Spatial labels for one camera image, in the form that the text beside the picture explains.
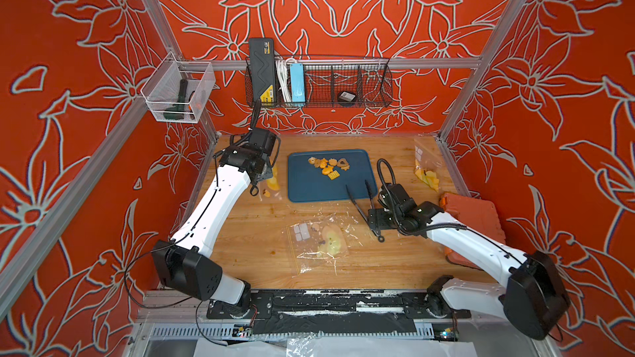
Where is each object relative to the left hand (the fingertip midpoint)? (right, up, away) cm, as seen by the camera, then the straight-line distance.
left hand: (257, 170), depth 79 cm
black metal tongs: (+42, -25, +7) cm, 49 cm away
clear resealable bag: (+3, -7, +8) cm, 11 cm away
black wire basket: (+25, +34, +17) cm, 45 cm away
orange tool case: (+77, -16, +9) cm, 80 cm away
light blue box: (+12, +30, +12) cm, 35 cm away
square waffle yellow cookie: (+27, -4, +25) cm, 37 cm away
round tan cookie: (+20, +2, +28) cm, 34 cm away
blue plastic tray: (+22, -4, +25) cm, 33 cm away
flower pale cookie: (+27, +2, +28) cm, 39 cm away
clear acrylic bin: (-32, +29, +10) cm, 44 cm away
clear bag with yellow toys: (+20, -26, +7) cm, 34 cm away
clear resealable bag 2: (+67, +2, +24) cm, 72 cm away
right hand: (+40, -17, +5) cm, 43 cm away
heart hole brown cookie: (+31, +1, +27) cm, 41 cm away
